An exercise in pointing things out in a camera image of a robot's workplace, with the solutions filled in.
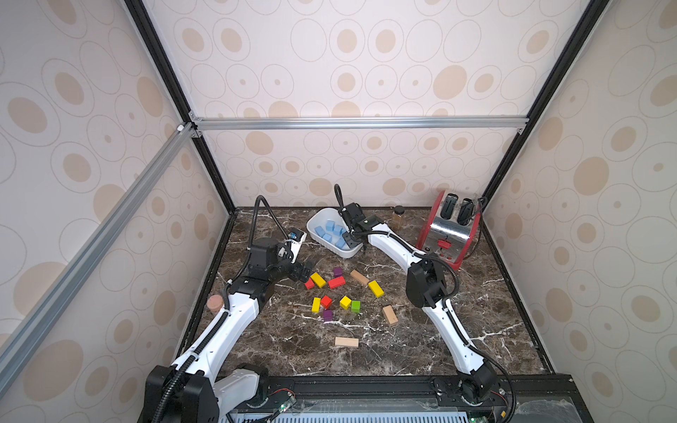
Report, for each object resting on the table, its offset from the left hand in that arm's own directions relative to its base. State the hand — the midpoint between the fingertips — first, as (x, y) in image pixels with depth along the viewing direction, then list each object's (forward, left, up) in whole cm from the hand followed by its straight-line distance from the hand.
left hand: (309, 250), depth 81 cm
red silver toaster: (+7, -49, -16) cm, 52 cm away
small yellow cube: (-9, -11, -18) cm, 23 cm away
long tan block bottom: (-21, -12, -19) cm, 31 cm away
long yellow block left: (+1, -1, -20) cm, 20 cm away
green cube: (-10, -15, -18) cm, 25 cm away
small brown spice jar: (+28, -33, -11) cm, 44 cm away
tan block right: (-13, -26, -18) cm, 34 cm away
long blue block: (+16, -9, -17) cm, 25 cm away
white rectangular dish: (+29, 0, -17) cm, 33 cm away
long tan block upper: (+2, -17, -20) cm, 26 cm away
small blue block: (+27, -4, -19) cm, 33 cm away
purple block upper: (+4, -8, -19) cm, 21 cm away
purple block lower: (-13, -6, -18) cm, 23 cm away
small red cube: (-7, -5, -20) cm, 22 cm away
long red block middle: (0, -8, -20) cm, 21 cm away
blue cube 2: (+19, -4, -18) cm, 26 cm away
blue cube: (+24, -8, -19) cm, 31 cm away
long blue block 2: (+24, 0, -20) cm, 31 cm away
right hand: (+21, -20, -16) cm, 33 cm away
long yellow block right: (-3, -23, -20) cm, 30 cm away
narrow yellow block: (-9, -1, -19) cm, 21 cm away
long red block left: (-1, +2, -19) cm, 19 cm away
